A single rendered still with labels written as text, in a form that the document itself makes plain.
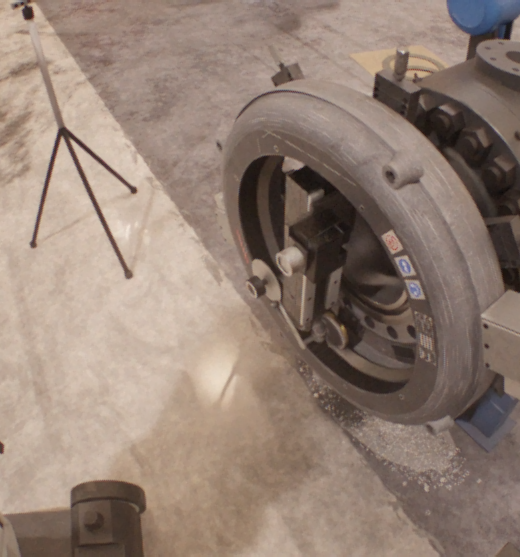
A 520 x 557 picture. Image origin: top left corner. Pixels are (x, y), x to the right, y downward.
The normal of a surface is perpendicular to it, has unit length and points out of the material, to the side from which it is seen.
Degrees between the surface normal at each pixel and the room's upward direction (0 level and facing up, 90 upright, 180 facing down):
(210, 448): 0
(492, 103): 10
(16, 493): 0
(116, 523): 45
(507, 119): 20
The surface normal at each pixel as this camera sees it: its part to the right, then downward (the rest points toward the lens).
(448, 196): 0.28, -0.26
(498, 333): -0.80, 0.46
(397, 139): 0.12, -0.48
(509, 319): -0.27, -0.85
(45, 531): -0.04, -0.69
